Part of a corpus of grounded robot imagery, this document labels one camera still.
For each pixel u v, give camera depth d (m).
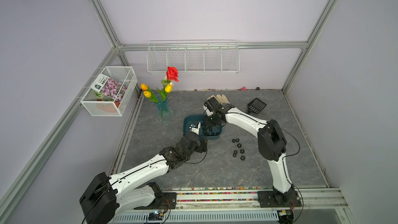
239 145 0.91
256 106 1.12
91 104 0.72
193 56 0.99
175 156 0.58
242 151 0.89
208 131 0.98
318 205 0.73
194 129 0.69
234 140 0.94
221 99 1.15
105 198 0.39
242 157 0.87
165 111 1.05
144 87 0.81
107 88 0.73
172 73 0.76
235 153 0.89
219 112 0.69
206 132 0.97
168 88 0.82
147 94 0.78
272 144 0.53
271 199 0.74
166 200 0.72
